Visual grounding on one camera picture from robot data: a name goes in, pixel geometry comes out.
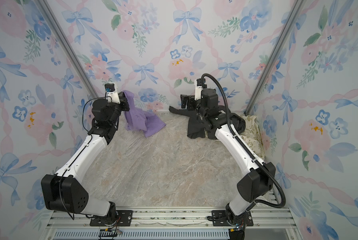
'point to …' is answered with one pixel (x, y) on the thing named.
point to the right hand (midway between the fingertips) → (190, 93)
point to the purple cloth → (138, 119)
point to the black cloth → (199, 124)
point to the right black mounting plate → (221, 213)
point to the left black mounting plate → (124, 218)
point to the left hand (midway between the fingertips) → (123, 89)
